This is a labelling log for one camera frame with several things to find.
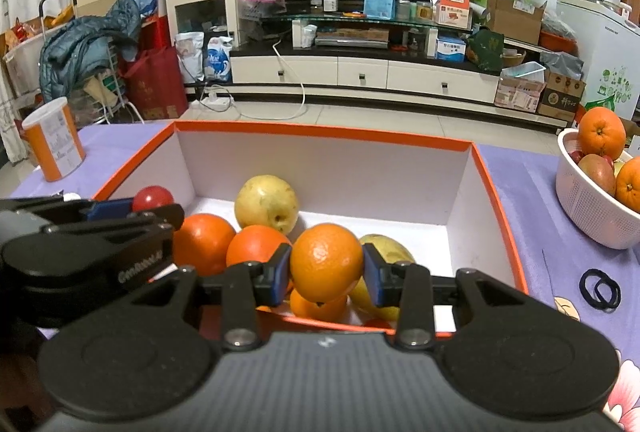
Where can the orange and white carton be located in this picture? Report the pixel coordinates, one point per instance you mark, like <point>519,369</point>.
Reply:
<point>451,11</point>

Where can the white chest freezer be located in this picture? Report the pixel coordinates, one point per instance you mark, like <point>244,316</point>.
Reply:
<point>600,56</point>

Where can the white plastic colander bowl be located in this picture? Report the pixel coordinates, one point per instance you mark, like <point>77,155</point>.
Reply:
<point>585,217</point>

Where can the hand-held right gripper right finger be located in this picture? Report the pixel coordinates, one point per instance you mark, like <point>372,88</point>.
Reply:
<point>375,274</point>

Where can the white glass-door cabinet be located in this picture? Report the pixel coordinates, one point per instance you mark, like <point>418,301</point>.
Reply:
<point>232,14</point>

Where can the red-brown mango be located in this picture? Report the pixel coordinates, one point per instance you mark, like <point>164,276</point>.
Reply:
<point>597,174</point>

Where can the white television stand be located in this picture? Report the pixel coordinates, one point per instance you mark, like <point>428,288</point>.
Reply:
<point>415,79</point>

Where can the blue and white bag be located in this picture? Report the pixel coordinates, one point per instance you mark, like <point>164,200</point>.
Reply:
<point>219,61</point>

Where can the brown printed carton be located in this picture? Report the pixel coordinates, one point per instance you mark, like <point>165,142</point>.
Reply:
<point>562,96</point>

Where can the orange and white can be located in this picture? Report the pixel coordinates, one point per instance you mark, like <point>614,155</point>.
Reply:
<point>55,141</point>

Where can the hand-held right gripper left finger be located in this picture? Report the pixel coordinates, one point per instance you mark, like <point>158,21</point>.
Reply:
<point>280,274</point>

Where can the printed fruit carton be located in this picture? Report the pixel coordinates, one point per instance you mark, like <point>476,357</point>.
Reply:
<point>519,95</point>

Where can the small red fruit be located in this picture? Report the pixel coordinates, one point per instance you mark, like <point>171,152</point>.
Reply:
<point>575,156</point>

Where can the blue-grey jacket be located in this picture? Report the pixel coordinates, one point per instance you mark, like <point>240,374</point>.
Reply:
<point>80,46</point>

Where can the white power strip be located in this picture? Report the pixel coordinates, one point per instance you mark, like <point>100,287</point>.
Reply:
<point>217,100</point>

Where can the red tomato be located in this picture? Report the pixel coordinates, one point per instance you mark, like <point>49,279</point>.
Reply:
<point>154,197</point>

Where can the large orange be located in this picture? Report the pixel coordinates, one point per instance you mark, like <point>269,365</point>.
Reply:
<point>202,244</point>

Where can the yellow-green pear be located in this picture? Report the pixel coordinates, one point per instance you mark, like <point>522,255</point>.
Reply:
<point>267,204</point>

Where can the open cardboard box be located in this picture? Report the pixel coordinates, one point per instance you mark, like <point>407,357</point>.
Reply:
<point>515,21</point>

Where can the yellow mango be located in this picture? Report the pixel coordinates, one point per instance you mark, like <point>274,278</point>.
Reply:
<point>395,252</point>

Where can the dark green bag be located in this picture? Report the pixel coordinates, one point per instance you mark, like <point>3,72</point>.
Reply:
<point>484,50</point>

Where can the blue and white mask box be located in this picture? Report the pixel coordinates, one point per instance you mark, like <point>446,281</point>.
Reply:
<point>451,49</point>

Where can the red shopping bag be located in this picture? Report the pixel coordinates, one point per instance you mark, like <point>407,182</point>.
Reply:
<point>155,86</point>

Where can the wicker basket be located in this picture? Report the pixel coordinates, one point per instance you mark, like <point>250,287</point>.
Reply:
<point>514,59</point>

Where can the orange cardboard box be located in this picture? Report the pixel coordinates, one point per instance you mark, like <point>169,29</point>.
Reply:
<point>350,171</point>

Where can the white plastic bin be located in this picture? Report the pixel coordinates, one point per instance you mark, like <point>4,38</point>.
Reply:
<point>524,71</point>

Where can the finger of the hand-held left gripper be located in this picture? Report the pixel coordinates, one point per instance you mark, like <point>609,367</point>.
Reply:
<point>110,210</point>
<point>150,224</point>

